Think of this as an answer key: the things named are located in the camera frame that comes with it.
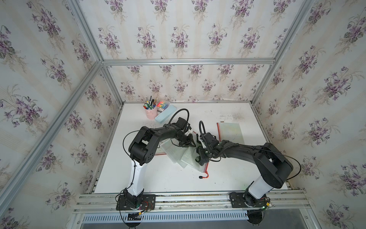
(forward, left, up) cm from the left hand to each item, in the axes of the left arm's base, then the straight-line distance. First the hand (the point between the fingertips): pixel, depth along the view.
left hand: (195, 146), depth 93 cm
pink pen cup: (+24, +32, +4) cm, 40 cm away
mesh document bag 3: (-4, +23, -1) cm, 24 cm away
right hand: (-5, -5, -2) cm, 7 cm away
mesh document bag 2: (-8, +9, +2) cm, 12 cm away
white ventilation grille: (-38, -17, -2) cm, 42 cm away
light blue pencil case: (+26, +23, 0) cm, 35 cm away
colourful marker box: (+38, +26, -1) cm, 46 cm away
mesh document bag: (+13, -28, -3) cm, 30 cm away
